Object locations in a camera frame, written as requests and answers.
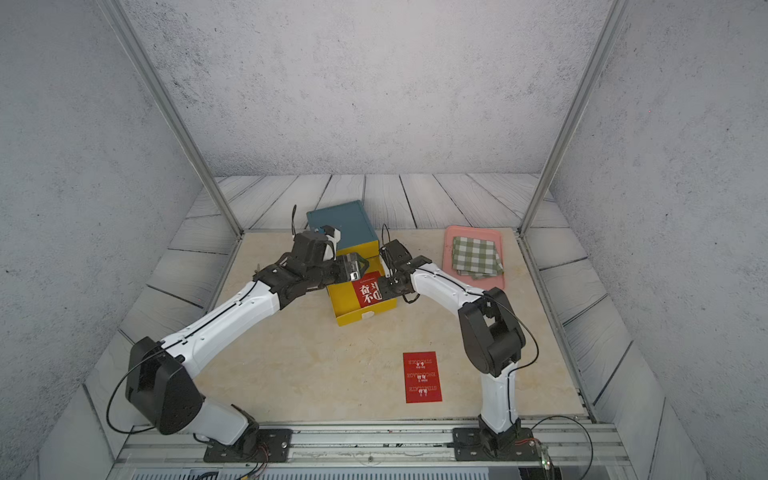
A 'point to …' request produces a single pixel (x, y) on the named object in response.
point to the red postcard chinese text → (368, 289)
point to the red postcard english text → (421, 377)
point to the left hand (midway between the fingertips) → (363, 266)
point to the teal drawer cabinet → (350, 219)
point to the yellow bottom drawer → (345, 302)
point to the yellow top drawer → (366, 250)
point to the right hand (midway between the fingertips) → (387, 288)
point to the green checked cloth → (476, 258)
